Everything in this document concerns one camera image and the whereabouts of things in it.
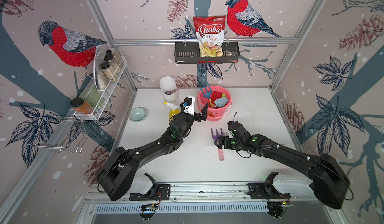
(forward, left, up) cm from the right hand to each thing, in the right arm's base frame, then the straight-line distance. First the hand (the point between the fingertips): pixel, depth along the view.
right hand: (220, 142), depth 84 cm
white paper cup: (+40, +36, +6) cm, 55 cm away
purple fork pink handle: (+6, +2, -7) cm, 9 cm away
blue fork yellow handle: (+31, +8, +9) cm, 34 cm away
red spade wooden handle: (+30, +3, +7) cm, 31 cm away
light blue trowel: (+26, -2, +4) cm, 27 cm away
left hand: (+13, +11, +23) cm, 28 cm away
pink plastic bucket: (+17, +3, +3) cm, 18 cm away
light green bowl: (+21, +57, -5) cm, 60 cm away
